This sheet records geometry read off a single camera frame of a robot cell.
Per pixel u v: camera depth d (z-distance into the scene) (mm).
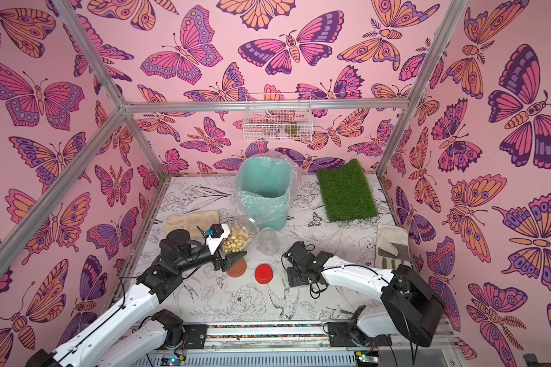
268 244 858
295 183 850
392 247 923
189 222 1008
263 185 1023
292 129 943
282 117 948
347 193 1084
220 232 615
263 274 870
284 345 730
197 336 733
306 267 645
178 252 600
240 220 694
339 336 731
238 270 854
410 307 420
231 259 640
